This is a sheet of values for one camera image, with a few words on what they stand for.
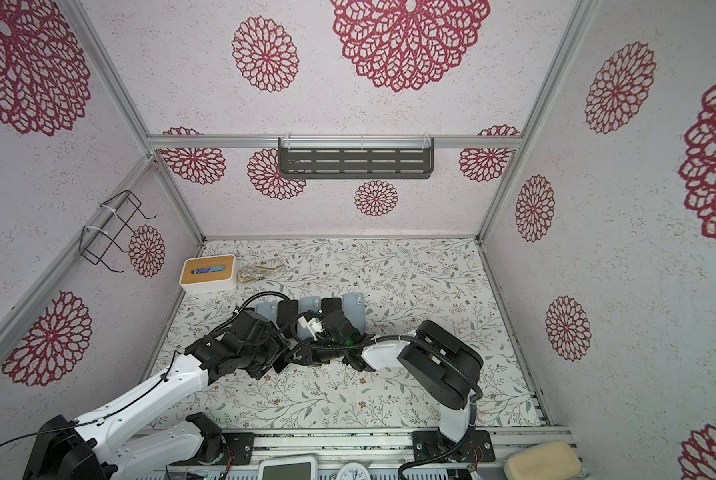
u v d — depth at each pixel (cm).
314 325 80
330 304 102
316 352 75
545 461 69
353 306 101
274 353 72
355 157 95
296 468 69
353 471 69
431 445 74
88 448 40
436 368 48
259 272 106
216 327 97
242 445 73
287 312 98
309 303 101
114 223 79
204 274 105
